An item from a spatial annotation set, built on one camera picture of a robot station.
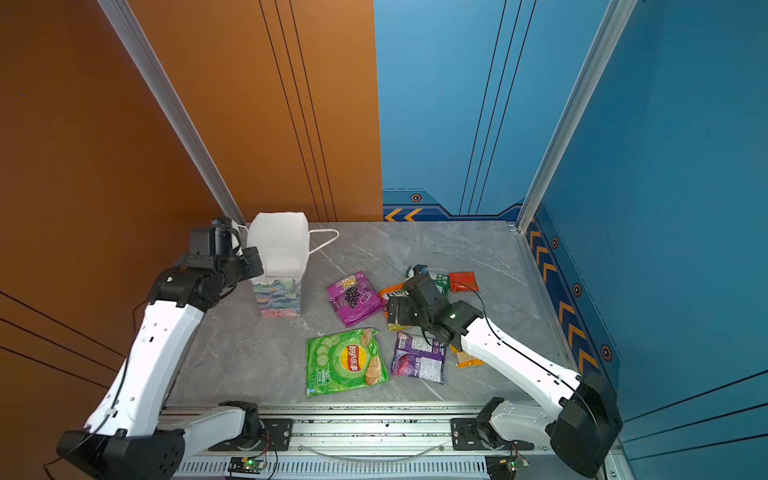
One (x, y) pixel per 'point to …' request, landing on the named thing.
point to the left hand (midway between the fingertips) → (256, 253)
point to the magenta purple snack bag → (354, 299)
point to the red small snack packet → (459, 279)
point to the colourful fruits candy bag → (393, 291)
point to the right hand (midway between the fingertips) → (402, 307)
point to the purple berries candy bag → (419, 356)
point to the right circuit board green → (514, 462)
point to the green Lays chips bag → (344, 361)
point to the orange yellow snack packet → (464, 360)
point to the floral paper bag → (287, 244)
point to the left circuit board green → (246, 464)
